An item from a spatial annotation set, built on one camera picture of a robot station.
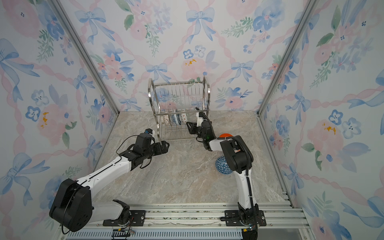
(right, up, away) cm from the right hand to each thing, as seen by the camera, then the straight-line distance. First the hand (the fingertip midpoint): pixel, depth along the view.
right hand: (188, 122), depth 99 cm
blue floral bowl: (-9, +2, +1) cm, 9 cm away
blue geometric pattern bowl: (+21, -27, -8) cm, 35 cm away
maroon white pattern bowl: (-14, +1, +1) cm, 15 cm away
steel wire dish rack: (-10, +15, +19) cm, 26 cm away
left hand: (-13, -14, -12) cm, 23 cm away
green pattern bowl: (-3, +3, +2) cm, 5 cm away
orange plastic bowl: (+25, -8, +1) cm, 26 cm away
